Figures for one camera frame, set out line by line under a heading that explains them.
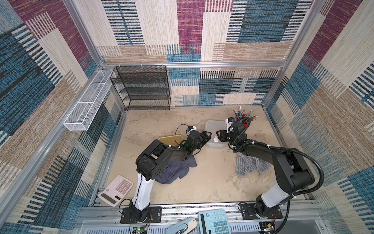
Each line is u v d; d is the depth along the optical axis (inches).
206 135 34.3
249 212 28.8
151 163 20.9
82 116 28.1
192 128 35.9
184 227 26.9
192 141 30.0
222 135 32.8
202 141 31.5
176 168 33.8
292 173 18.2
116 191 31.2
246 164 34.5
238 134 28.4
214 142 36.3
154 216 28.9
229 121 33.4
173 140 36.8
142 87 42.7
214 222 27.6
